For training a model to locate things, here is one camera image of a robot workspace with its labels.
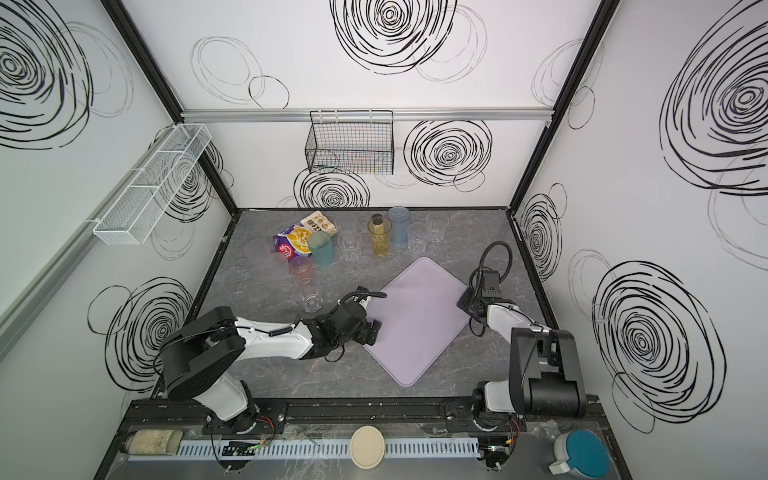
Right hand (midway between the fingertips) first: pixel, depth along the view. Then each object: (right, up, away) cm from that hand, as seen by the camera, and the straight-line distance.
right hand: (462, 300), depth 93 cm
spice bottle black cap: (-27, +26, +7) cm, 38 cm away
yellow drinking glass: (-26, +22, +12) cm, 36 cm away
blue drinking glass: (-20, +27, +12) cm, 35 cm away
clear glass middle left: (-48, 0, +2) cm, 48 cm away
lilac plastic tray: (-13, -6, -1) cm, 14 cm away
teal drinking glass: (-47, +17, +11) cm, 51 cm away
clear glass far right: (-5, +25, +19) cm, 32 cm away
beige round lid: (-28, -26, -29) cm, 48 cm away
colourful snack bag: (-58, +18, +15) cm, 63 cm away
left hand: (-28, -5, -5) cm, 28 cm away
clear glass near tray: (-13, +20, +14) cm, 28 cm away
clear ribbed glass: (-37, +18, +14) cm, 44 cm away
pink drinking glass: (-53, +9, +7) cm, 54 cm away
